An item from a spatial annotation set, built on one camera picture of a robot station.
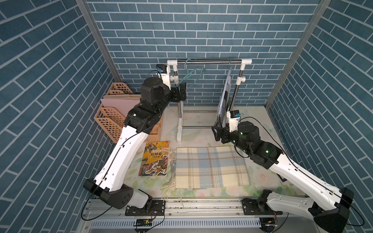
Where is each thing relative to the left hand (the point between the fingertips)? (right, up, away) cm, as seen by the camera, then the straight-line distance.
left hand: (182, 83), depth 62 cm
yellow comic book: (-19, -42, +27) cm, 53 cm away
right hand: (+18, -19, +8) cm, 27 cm away
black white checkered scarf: (+25, -2, +28) cm, 37 cm away
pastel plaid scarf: (+8, -45, +24) cm, 52 cm away
